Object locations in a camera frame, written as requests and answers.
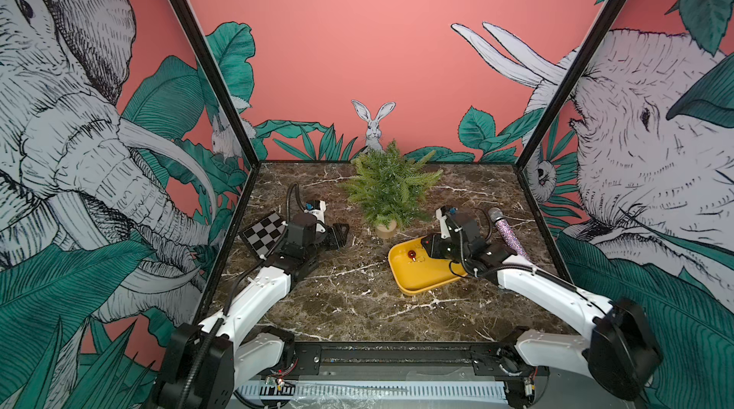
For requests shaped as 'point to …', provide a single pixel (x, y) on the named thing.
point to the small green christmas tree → (387, 187)
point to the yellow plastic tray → (416, 269)
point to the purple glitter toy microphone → (497, 216)
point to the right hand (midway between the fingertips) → (421, 237)
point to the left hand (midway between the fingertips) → (345, 223)
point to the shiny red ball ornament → (412, 254)
